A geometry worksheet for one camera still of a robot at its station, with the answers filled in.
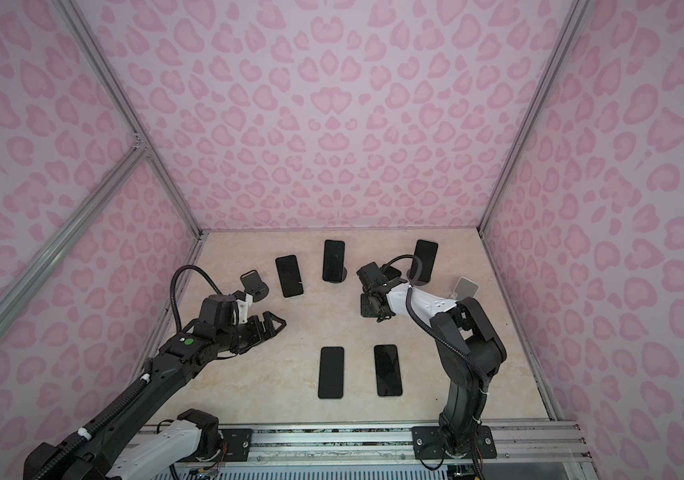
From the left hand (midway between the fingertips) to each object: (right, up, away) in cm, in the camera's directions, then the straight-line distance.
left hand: (277, 324), depth 80 cm
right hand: (+26, +2, +14) cm, 30 cm away
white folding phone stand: (+55, +8, +13) cm, 57 cm away
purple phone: (+24, +3, +6) cm, 25 cm away
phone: (0, +12, +18) cm, 22 cm away
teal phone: (+14, -15, +4) cm, 21 cm away
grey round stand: (-12, +8, +18) cm, 23 cm away
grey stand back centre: (+17, +11, +25) cm, 33 cm away
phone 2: (+14, +16, +21) cm, 30 cm away
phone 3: (+44, +19, +17) cm, 51 cm away
